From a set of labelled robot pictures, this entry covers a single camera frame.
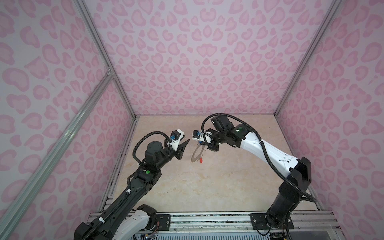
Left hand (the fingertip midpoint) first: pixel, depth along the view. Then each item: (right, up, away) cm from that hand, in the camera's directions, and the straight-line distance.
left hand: (185, 135), depth 72 cm
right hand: (+9, -2, +6) cm, 11 cm away
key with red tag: (+8, -16, +21) cm, 28 cm away
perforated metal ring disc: (+4, -13, +8) cm, 16 cm away
